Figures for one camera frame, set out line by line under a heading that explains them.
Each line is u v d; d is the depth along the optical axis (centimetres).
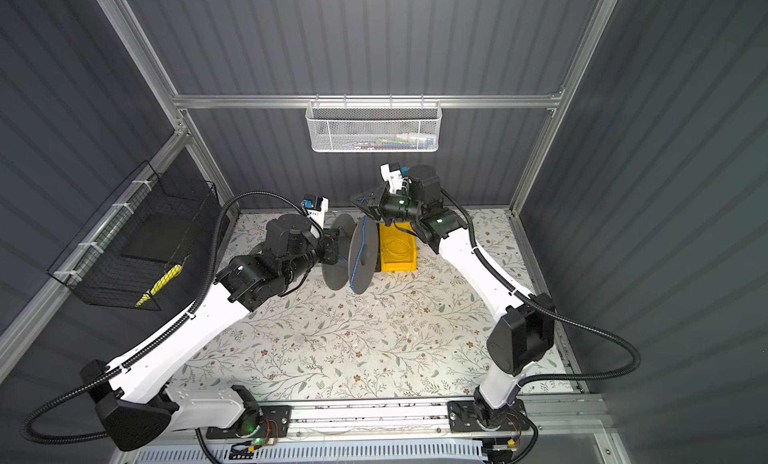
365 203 64
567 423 74
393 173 69
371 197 63
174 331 42
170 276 71
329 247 60
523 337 44
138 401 40
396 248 107
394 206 63
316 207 58
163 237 75
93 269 63
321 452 77
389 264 99
